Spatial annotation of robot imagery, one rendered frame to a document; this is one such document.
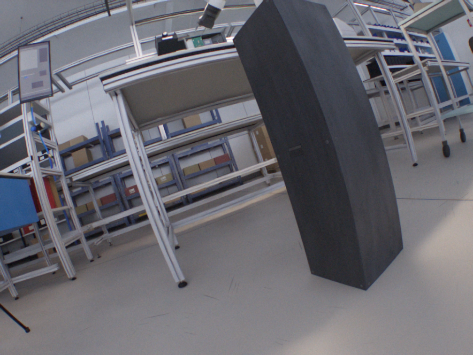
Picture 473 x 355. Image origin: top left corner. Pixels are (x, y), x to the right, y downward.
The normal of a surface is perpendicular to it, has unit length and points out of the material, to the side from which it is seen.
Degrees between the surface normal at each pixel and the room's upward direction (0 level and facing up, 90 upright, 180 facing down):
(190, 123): 90
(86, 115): 90
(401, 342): 0
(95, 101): 90
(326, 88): 90
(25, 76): 101
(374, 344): 0
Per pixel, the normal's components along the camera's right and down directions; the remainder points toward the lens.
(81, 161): 0.27, -0.04
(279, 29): -0.85, 0.32
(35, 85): 0.68, 0.01
